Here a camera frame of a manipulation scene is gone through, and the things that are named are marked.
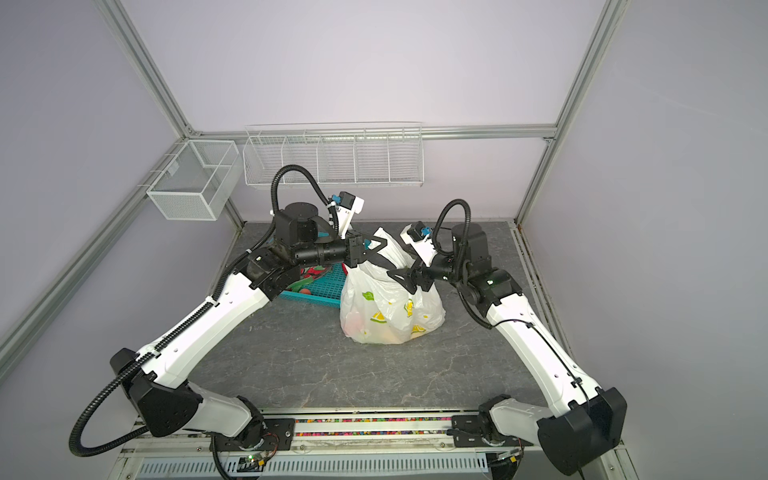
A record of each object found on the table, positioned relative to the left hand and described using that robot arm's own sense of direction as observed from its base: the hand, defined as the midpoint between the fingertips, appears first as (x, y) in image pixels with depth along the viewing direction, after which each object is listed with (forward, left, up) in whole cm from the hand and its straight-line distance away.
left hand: (386, 248), depth 63 cm
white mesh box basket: (+43, +63, -13) cm, 77 cm away
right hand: (+2, -3, -8) cm, 8 cm away
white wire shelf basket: (+51, +15, -10) cm, 54 cm away
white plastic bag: (-4, +3, -18) cm, 19 cm away
